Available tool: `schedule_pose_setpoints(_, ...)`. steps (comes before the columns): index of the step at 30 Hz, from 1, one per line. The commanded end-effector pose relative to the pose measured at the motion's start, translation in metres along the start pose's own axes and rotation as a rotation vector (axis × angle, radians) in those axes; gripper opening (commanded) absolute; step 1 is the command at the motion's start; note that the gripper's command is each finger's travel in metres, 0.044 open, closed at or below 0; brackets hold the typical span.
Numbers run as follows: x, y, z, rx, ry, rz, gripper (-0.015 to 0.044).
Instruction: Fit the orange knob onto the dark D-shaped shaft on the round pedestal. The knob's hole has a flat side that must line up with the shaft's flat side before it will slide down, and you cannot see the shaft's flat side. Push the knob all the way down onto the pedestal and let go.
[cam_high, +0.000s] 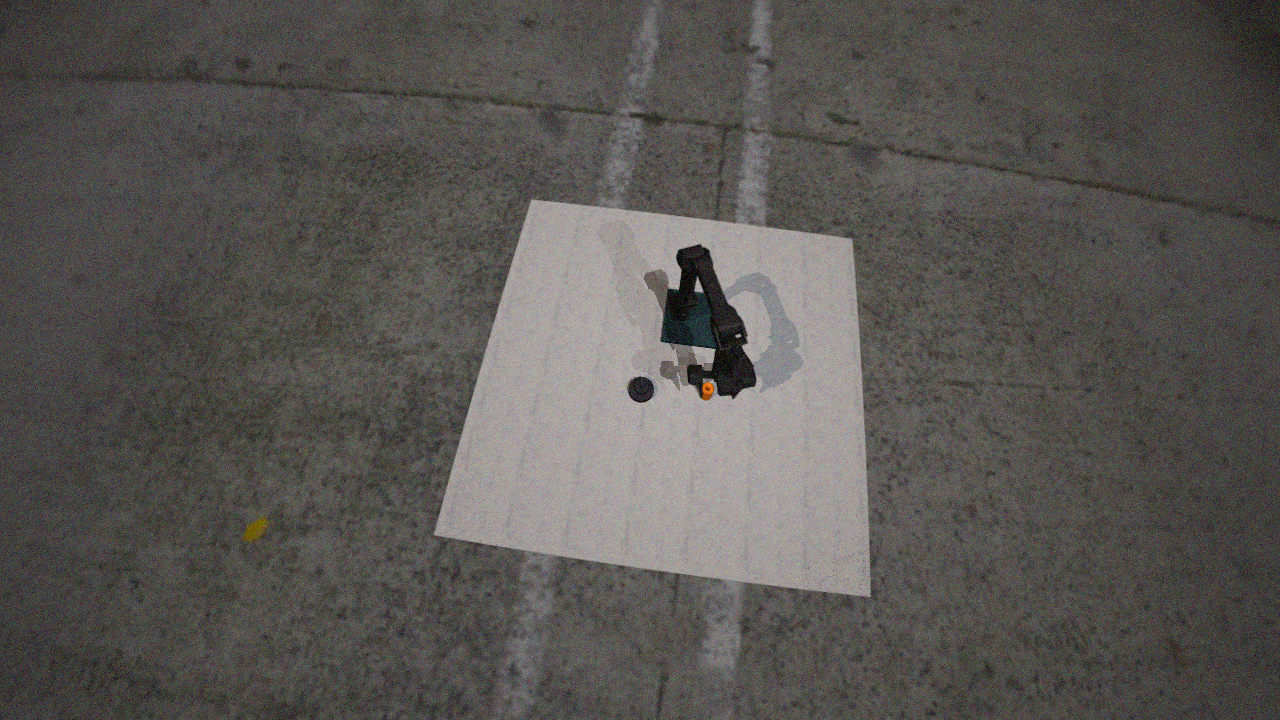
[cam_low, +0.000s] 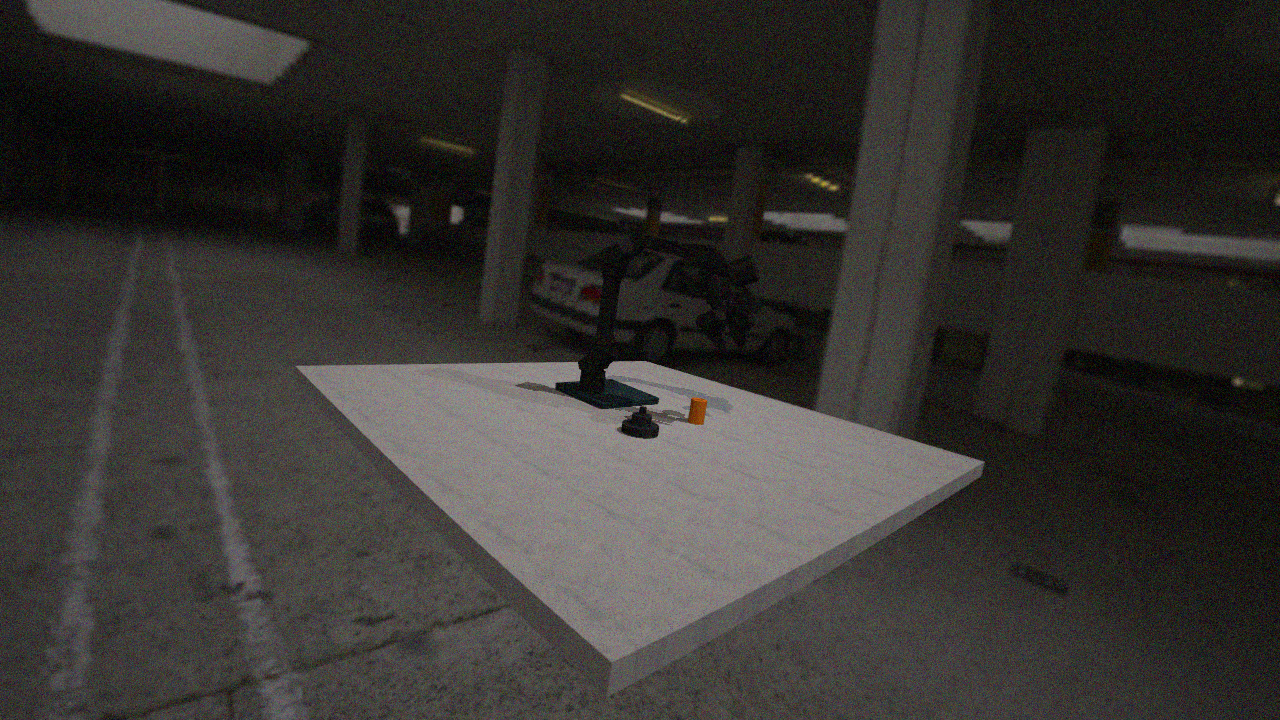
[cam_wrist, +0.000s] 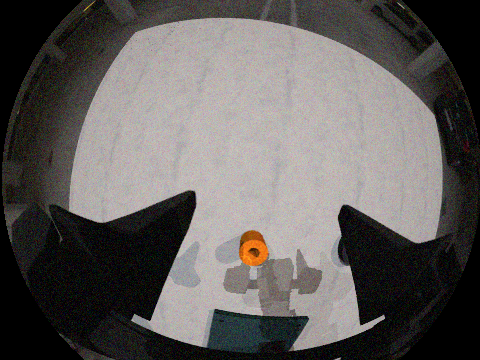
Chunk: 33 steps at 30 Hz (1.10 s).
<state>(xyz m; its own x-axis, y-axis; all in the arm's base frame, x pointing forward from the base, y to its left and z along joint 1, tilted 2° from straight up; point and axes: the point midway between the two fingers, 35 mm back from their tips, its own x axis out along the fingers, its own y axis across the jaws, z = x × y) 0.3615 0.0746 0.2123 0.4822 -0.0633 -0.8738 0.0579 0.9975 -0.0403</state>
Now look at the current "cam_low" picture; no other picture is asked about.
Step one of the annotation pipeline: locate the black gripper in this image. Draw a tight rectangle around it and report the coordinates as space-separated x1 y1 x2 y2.
696 290 756 355

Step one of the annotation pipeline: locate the orange knob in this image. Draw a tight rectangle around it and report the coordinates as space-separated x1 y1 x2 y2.
689 398 707 425

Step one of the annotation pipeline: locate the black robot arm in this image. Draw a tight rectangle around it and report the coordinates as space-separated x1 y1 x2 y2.
575 232 762 395

